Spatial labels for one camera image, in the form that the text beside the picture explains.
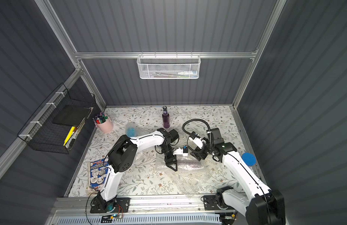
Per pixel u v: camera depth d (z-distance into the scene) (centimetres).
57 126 73
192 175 84
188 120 61
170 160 77
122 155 54
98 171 83
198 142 71
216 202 73
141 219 71
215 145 62
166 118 97
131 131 97
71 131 72
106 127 102
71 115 79
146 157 91
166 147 81
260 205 39
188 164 82
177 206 74
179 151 81
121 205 74
